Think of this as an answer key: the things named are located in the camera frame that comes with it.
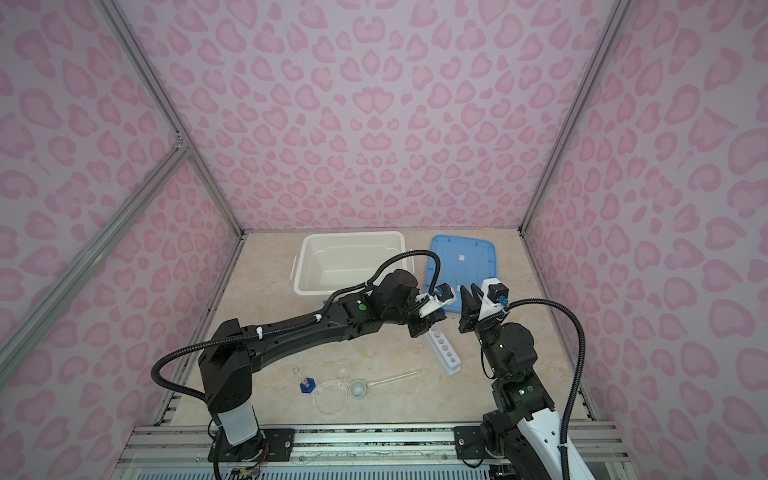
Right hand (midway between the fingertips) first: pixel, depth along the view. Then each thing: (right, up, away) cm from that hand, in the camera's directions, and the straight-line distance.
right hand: (466, 285), depth 70 cm
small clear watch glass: (-32, -26, +16) cm, 44 cm away
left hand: (-4, -6, +4) cm, 9 cm away
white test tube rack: (-3, -20, +14) cm, 25 cm away
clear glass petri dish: (-34, -31, +12) cm, 48 cm away
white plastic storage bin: (-39, +5, +33) cm, 52 cm away
